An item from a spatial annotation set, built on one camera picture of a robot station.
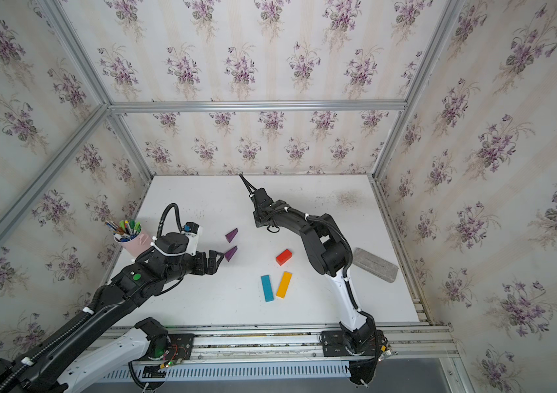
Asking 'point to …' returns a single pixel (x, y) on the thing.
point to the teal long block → (266, 286)
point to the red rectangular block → (283, 257)
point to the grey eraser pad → (374, 265)
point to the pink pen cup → (138, 246)
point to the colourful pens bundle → (125, 229)
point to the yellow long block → (283, 284)
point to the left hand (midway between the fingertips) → (213, 254)
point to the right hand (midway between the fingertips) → (269, 217)
